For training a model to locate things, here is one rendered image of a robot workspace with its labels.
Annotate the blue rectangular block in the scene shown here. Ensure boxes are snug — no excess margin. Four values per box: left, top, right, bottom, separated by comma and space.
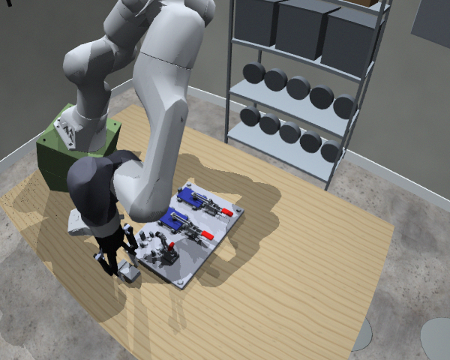
177, 187, 204, 209
159, 207, 188, 232

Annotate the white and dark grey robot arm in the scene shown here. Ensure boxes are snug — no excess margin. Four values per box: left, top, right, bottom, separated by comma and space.
53, 0, 215, 238

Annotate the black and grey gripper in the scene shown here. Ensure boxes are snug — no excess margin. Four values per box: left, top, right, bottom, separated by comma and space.
93, 223, 139, 282

